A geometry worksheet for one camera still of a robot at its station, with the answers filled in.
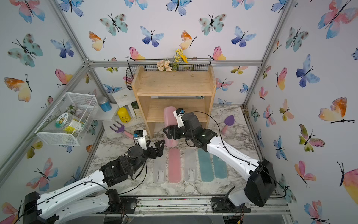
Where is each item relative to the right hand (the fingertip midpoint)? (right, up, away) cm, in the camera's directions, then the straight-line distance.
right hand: (169, 127), depth 74 cm
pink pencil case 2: (+1, -25, +14) cm, 29 cm away
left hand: (-5, -7, -2) cm, 9 cm away
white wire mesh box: (-51, +11, +6) cm, 53 cm away
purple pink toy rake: (-39, -3, +30) cm, 49 cm away
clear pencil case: (-7, -26, +10) cm, 29 cm away
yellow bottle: (-36, +8, +26) cm, 45 cm away
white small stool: (-33, +18, +20) cm, 43 cm away
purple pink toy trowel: (+43, +3, +36) cm, 56 cm away
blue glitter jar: (-44, +14, +18) cm, 50 cm away
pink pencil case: (0, +4, -2) cm, 4 cm away
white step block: (-45, +6, +21) cm, 50 cm away
